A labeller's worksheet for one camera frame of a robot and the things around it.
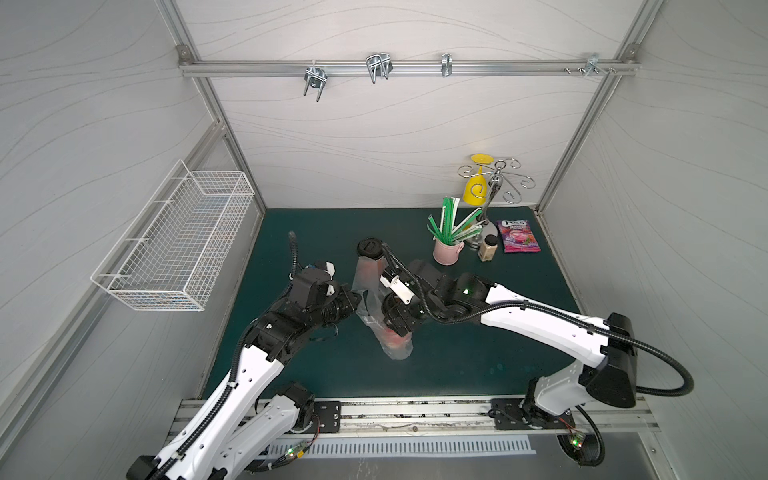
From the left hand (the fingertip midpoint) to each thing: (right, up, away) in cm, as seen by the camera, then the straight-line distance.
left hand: (358, 297), depth 71 cm
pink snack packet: (+55, +15, +39) cm, 69 cm away
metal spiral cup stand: (+40, +33, +19) cm, 55 cm away
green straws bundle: (+29, +16, +30) cm, 44 cm away
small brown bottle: (+41, +10, +29) cm, 52 cm away
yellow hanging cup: (+40, +33, +41) cm, 66 cm away
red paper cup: (+9, -13, +5) cm, 16 cm away
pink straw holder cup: (+27, +8, +30) cm, 41 cm away
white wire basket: (-44, +10, -3) cm, 45 cm away
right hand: (+9, -4, +2) cm, 10 cm away
